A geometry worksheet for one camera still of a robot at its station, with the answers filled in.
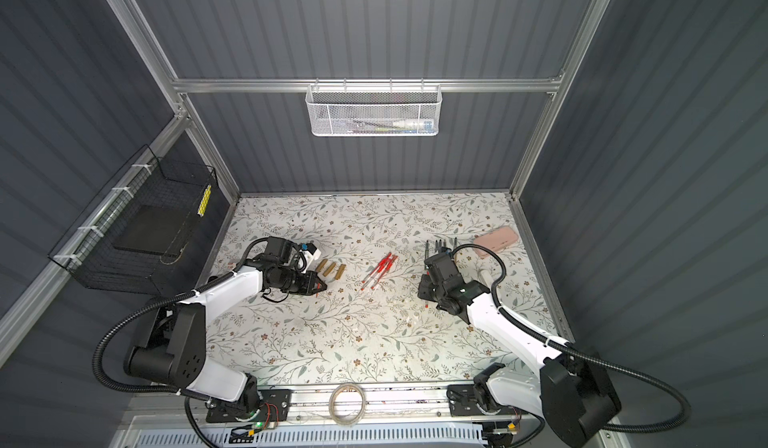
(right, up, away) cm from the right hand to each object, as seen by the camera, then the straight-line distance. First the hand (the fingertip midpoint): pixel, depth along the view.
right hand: (428, 284), depth 86 cm
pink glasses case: (+26, +12, +19) cm, 34 cm away
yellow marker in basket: (-64, +24, -2) cm, 68 cm away
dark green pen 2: (+5, +9, +19) cm, 22 cm away
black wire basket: (-75, +11, -24) cm, 79 cm away
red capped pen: (-12, +7, +16) cm, 21 cm away
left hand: (-30, -2, +2) cm, 30 cm away
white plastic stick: (+19, +1, +8) cm, 21 cm away
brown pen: (+12, +11, +20) cm, 25 cm away
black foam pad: (-67, +16, -15) cm, 70 cm away
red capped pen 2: (-12, +2, +14) cm, 19 cm away
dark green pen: (+2, +9, +19) cm, 21 cm away
